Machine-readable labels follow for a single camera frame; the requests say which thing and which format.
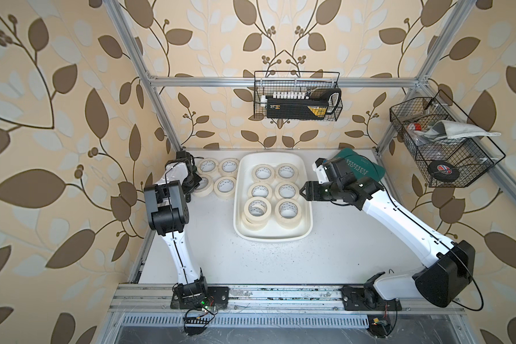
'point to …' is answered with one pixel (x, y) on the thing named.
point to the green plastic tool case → (360, 165)
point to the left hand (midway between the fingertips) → (196, 183)
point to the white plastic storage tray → (273, 232)
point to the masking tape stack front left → (256, 213)
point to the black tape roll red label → (443, 171)
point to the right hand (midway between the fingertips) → (306, 191)
